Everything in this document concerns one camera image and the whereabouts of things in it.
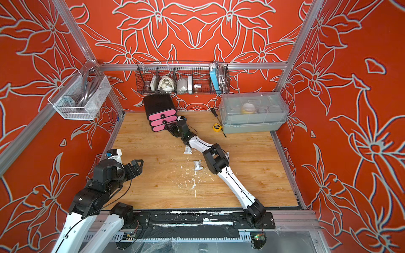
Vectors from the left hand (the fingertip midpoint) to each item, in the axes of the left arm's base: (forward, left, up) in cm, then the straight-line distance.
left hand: (136, 162), depth 72 cm
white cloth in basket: (+44, -6, +14) cm, 47 cm away
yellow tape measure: (+38, -39, -17) cm, 57 cm away
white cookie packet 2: (+9, -28, -17) cm, 34 cm away
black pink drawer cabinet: (+36, -3, -1) cm, 36 cm away
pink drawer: (+35, -3, -9) cm, 36 cm away
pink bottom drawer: (+33, +1, -14) cm, 36 cm away
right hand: (+34, -1, -14) cm, 37 cm away
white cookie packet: (+19, -20, -18) cm, 33 cm away
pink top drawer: (+33, +1, -3) cm, 33 cm away
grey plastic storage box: (+40, -60, -2) cm, 72 cm away
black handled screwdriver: (+52, -38, -18) cm, 67 cm away
